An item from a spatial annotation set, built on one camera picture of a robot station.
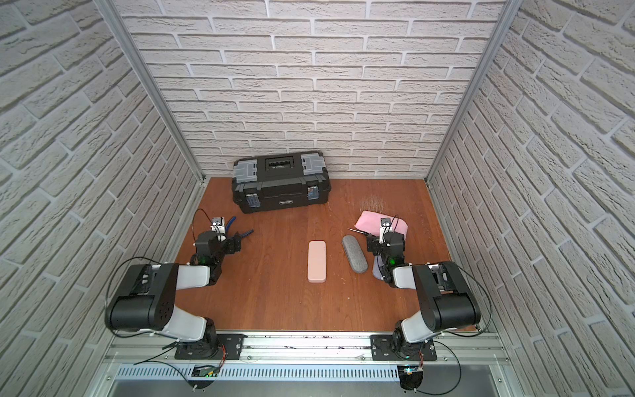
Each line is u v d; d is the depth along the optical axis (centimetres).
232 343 74
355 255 91
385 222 81
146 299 45
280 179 97
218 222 81
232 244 85
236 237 88
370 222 102
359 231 100
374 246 85
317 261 90
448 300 45
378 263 89
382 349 74
